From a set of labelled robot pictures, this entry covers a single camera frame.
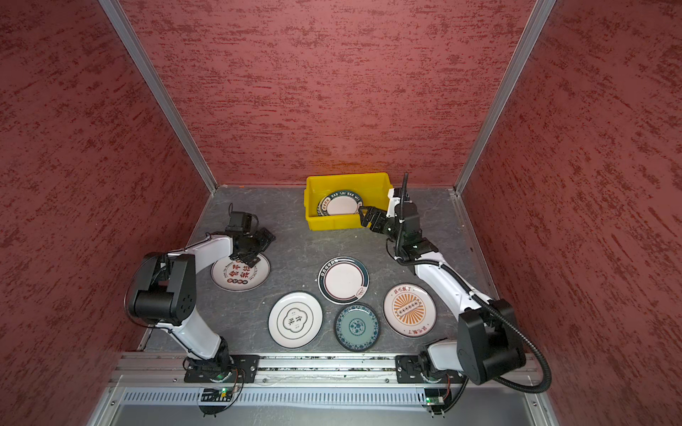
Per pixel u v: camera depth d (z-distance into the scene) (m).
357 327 0.82
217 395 0.71
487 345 0.41
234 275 0.90
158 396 0.71
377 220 0.73
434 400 0.71
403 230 0.63
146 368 0.76
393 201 0.75
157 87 0.87
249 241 0.88
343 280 0.92
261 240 0.88
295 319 0.83
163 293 0.48
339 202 1.13
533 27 0.74
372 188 1.21
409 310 0.85
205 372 0.68
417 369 0.73
